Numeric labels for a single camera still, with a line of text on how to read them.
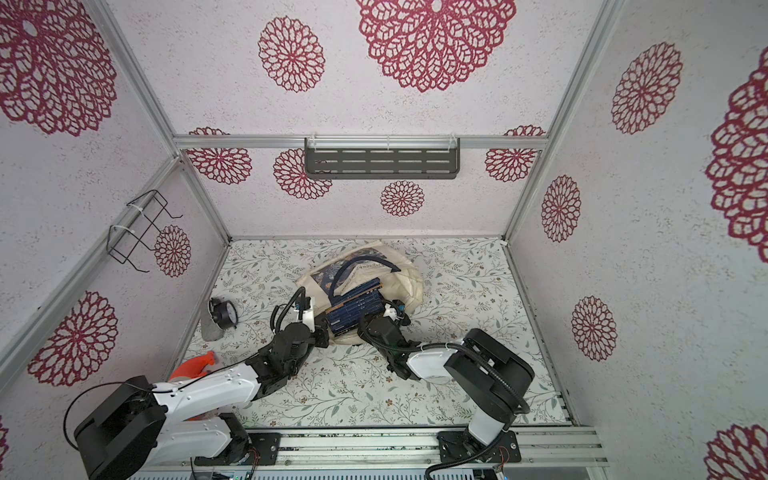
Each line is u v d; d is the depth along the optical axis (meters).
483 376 0.47
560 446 0.76
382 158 0.98
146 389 0.45
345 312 0.93
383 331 0.68
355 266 0.87
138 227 0.79
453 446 0.74
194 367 0.87
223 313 0.90
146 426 0.41
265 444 0.75
